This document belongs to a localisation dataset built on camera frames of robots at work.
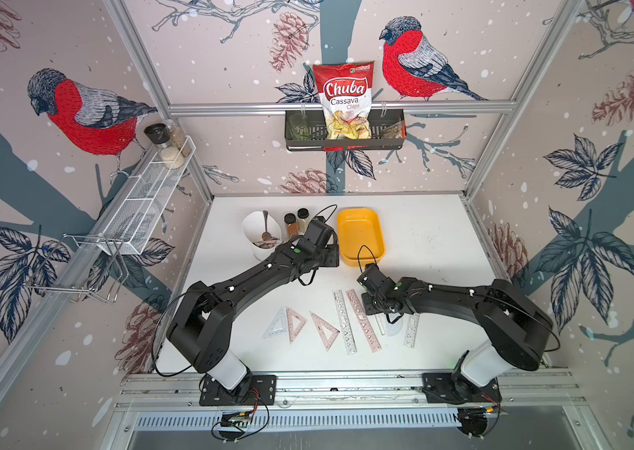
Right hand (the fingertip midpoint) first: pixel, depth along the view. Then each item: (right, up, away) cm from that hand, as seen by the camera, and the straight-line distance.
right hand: (368, 300), depth 90 cm
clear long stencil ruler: (-8, -5, -5) cm, 11 cm away
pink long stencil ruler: (-2, -5, -5) cm, 8 cm away
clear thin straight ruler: (+3, -6, -5) cm, 8 cm away
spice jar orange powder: (-27, +25, +11) cm, 38 cm away
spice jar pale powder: (-23, +26, +13) cm, 37 cm away
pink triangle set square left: (-24, -8, -7) cm, 26 cm away
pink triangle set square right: (-16, -5, -5) cm, 18 cm away
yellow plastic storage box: (0, +20, +18) cm, 27 cm away
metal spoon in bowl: (-36, +21, +10) cm, 43 cm away
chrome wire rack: (-66, +17, -32) cm, 75 cm away
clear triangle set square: (-29, -7, -5) cm, 30 cm away
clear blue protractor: (+8, -7, -5) cm, 12 cm away
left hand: (-10, +18, -4) cm, 21 cm away
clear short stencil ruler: (+12, -7, -6) cm, 16 cm away
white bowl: (-39, +24, +2) cm, 46 cm away
